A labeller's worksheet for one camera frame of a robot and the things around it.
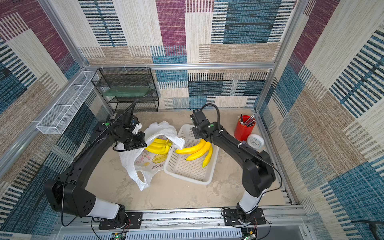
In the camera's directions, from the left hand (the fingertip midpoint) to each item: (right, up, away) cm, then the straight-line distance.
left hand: (147, 144), depth 78 cm
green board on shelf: (-15, +31, +20) cm, 40 cm away
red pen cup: (+53, +6, +15) cm, 56 cm away
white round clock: (+62, 0, +15) cm, 63 cm away
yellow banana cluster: (+3, -3, +15) cm, 15 cm away
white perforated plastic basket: (+14, -14, +13) cm, 24 cm away
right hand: (+30, +7, +9) cm, 32 cm away
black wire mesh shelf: (-20, +42, +24) cm, 52 cm away
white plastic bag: (-9, -13, +15) cm, 22 cm away
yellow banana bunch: (+27, -3, +2) cm, 27 cm away
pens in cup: (+60, +12, +18) cm, 64 cm away
